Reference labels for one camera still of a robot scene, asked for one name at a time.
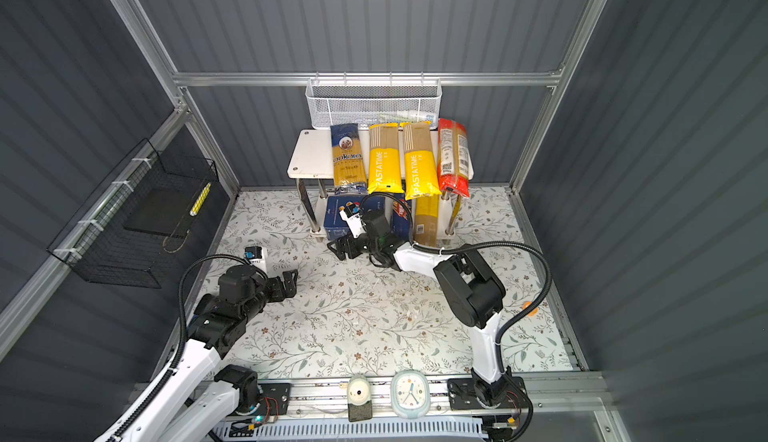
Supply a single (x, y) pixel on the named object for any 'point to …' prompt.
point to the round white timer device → (359, 399)
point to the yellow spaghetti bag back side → (426, 220)
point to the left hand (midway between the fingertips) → (281, 274)
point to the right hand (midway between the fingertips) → (341, 241)
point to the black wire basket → (96, 245)
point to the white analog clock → (410, 393)
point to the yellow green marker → (200, 200)
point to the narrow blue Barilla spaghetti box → (402, 216)
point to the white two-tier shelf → (311, 165)
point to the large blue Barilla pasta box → (335, 227)
